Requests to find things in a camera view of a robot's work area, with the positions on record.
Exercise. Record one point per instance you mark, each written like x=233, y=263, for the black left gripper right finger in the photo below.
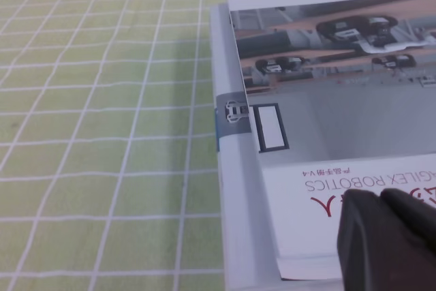
x=416, y=255

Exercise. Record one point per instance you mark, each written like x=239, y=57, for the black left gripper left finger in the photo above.
x=375, y=248

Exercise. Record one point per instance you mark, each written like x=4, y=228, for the bottom white manual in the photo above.
x=249, y=257

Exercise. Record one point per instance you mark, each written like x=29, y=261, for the top Agilex product manual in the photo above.
x=340, y=95

